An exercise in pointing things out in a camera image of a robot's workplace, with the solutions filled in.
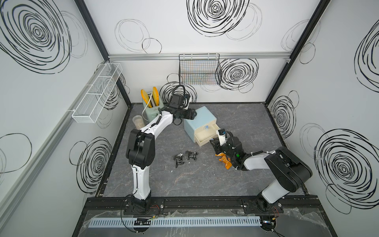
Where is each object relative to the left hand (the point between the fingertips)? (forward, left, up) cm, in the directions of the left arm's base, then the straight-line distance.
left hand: (192, 113), depth 94 cm
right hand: (-15, -13, -8) cm, 21 cm away
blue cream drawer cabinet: (-3, -7, +1) cm, 8 cm away
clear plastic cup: (-4, +35, -5) cm, 36 cm away
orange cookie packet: (-23, -18, -10) cm, 31 cm away
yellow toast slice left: (+8, +31, +4) cm, 32 cm away
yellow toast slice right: (+10, +24, +5) cm, 27 cm away
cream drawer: (-10, -8, -8) cm, 15 cm away
